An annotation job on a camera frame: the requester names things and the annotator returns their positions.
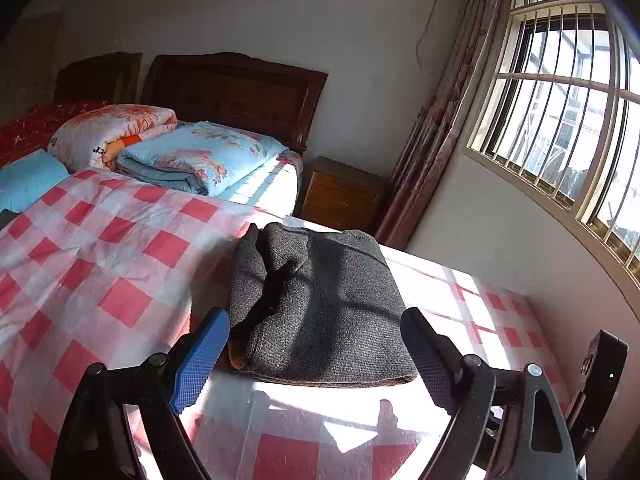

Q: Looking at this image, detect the orange floral folded quilt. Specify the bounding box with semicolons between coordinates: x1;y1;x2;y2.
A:
47;104;178;173

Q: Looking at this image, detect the pink floral curtain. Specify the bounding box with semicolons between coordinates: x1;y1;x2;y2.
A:
375;0;511;251

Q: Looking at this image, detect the small wooden headboard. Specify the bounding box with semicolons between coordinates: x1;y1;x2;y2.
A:
52;51;143;106

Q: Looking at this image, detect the red patterned bed sheet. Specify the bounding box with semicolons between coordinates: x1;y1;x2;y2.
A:
0;100;108;168

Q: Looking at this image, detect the barred window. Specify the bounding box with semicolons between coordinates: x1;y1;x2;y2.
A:
465;0;640;281

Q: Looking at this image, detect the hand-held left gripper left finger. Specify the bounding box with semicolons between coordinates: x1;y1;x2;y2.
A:
50;307;232;480

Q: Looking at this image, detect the dark grey knit sweater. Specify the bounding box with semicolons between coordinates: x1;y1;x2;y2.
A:
226;221;420;388

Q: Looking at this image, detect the thin wall cable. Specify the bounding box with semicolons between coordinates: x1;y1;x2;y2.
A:
415;0;443;68

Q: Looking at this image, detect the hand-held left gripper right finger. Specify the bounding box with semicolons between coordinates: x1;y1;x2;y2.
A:
400;306;578;480

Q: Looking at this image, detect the wooden nightstand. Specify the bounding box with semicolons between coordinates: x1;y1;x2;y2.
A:
299;156;385;233

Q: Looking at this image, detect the light blue pillow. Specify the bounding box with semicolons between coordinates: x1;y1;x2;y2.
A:
0;149;71;213

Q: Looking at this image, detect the pink checked bed sheet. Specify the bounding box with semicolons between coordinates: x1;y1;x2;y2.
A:
0;167;573;480

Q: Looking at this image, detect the large wooden headboard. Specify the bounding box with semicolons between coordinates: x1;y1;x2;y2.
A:
140;51;329;155

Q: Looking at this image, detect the beige wardrobe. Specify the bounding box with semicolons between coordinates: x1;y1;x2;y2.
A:
0;12;63;121

